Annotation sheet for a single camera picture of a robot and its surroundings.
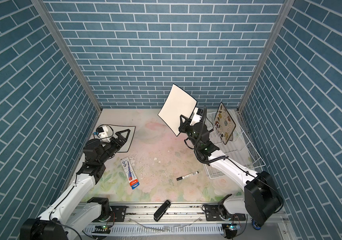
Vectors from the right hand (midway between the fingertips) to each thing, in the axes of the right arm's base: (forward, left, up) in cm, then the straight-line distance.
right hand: (179, 114), depth 76 cm
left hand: (-9, +26, -8) cm, 29 cm away
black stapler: (-39, +6, -28) cm, 48 cm away
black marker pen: (-20, -6, -31) cm, 37 cm away
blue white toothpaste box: (-22, +28, -30) cm, 46 cm away
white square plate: (+7, +2, +1) cm, 8 cm away
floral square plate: (+12, -28, -18) cm, 36 cm away
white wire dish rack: (+3, -41, -32) cm, 52 cm away
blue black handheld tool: (-41, -39, -31) cm, 65 cm away
